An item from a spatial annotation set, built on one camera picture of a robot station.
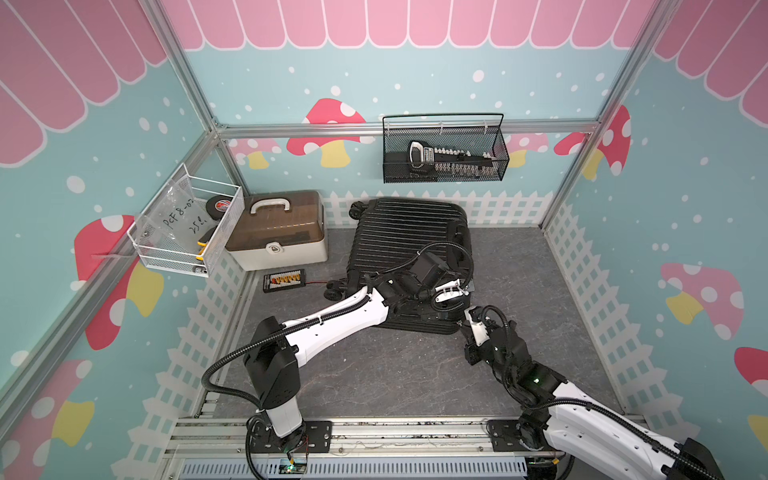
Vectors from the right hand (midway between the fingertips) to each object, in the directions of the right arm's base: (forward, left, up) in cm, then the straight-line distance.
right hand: (461, 329), depth 82 cm
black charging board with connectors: (+23, +57, -7) cm, 61 cm away
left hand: (+8, +7, +9) cm, 14 cm away
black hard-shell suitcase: (+27, +21, +10) cm, 36 cm away
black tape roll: (+25, +66, +24) cm, 74 cm away
